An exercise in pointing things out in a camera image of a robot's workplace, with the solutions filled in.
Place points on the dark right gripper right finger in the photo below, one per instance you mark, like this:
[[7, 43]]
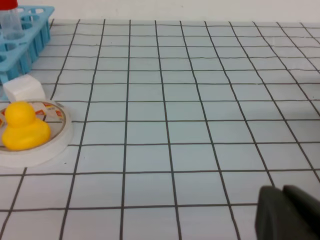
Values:
[[307, 206]]

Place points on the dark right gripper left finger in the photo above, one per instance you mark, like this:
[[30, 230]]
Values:
[[277, 218]]

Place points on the blue test tube rack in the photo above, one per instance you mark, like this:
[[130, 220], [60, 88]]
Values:
[[18, 55]]

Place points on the white tape roll right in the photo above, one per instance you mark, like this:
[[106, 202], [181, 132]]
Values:
[[59, 120]]

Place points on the yellow rubber duck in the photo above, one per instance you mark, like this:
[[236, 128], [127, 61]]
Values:
[[24, 130]]

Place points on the white cube block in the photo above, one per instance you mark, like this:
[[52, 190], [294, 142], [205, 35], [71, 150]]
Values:
[[22, 88]]

